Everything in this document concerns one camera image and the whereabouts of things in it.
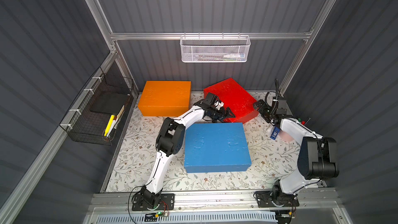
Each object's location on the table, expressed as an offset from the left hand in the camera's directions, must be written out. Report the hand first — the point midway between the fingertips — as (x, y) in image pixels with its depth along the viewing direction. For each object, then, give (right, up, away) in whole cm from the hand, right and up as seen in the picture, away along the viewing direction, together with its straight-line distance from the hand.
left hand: (234, 121), depth 90 cm
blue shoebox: (-11, -13, -10) cm, 20 cm away
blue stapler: (+26, -8, +3) cm, 27 cm away
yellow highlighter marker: (-62, 0, -19) cm, 65 cm away
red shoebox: (+6, +11, +9) cm, 15 cm away
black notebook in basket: (-67, +11, -11) cm, 68 cm away
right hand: (+16, +8, +2) cm, 19 cm away
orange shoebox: (-43, +14, +12) cm, 47 cm away
